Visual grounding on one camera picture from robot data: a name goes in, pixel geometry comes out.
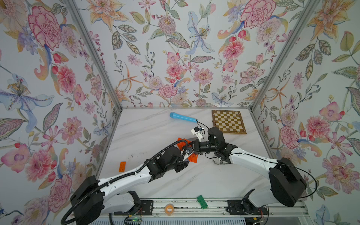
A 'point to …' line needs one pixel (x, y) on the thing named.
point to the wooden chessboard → (229, 122)
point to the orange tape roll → (169, 209)
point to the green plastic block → (202, 202)
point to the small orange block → (122, 168)
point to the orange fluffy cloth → (193, 157)
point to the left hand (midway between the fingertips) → (188, 156)
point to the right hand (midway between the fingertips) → (183, 147)
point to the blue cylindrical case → (177, 116)
